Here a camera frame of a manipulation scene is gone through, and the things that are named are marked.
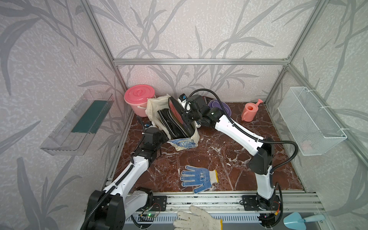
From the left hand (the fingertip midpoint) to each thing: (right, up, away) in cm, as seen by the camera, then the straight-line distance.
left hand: (165, 131), depth 85 cm
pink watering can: (+58, +13, +17) cm, 62 cm away
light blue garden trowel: (+66, -41, -16) cm, 80 cm away
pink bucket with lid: (-23, +23, +15) cm, 36 cm away
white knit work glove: (+19, -41, -16) cm, 48 cm away
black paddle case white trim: (+4, +3, +4) cm, 6 cm away
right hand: (+11, +12, -5) cm, 17 cm away
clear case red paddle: (+8, +13, -8) cm, 17 cm away
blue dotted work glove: (+22, -27, -3) cm, 35 cm away
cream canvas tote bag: (-10, +16, +9) cm, 21 cm away
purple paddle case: (+34, +20, +29) cm, 49 cm away
